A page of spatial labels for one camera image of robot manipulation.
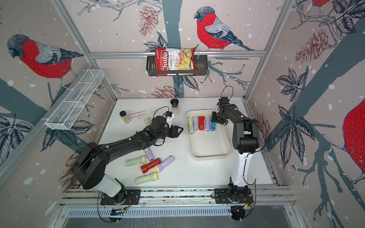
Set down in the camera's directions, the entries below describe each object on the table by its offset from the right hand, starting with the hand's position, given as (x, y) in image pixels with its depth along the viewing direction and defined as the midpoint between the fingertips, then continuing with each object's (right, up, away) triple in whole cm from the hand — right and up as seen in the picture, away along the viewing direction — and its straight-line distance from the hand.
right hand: (213, 118), depth 103 cm
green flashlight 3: (-46, -23, -19) cm, 55 cm away
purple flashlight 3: (-43, -21, -17) cm, 50 cm away
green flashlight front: (-39, -31, -25) cm, 56 cm away
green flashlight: (-49, -2, 0) cm, 49 cm away
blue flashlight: (0, -5, -4) cm, 7 cm away
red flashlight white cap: (-8, -3, +1) cm, 9 cm away
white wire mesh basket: (-83, +5, -30) cm, 88 cm away
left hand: (-22, -4, -18) cm, 29 cm away
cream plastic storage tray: (-3, -17, -9) cm, 20 cm away
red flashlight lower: (-44, -27, -21) cm, 56 cm away
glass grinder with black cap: (-29, +12, +1) cm, 31 cm away
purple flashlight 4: (-31, -25, -17) cm, 43 cm away
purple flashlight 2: (-4, -3, -1) cm, 5 cm away
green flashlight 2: (-17, -2, -2) cm, 17 cm away
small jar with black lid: (-65, 0, +1) cm, 65 cm away
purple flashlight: (-13, -2, -2) cm, 13 cm away
